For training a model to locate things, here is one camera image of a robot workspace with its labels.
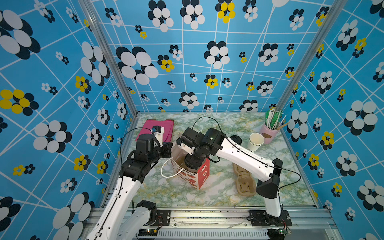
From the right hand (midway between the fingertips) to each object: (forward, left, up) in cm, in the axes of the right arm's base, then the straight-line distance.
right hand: (194, 158), depth 73 cm
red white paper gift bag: (+8, +10, -11) cm, 17 cm away
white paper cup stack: (+19, -38, -12) cm, 44 cm away
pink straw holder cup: (+23, -47, -11) cm, 54 cm away
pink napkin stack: (+36, +20, -16) cm, 44 cm away
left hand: (+6, +10, +5) cm, 13 cm away
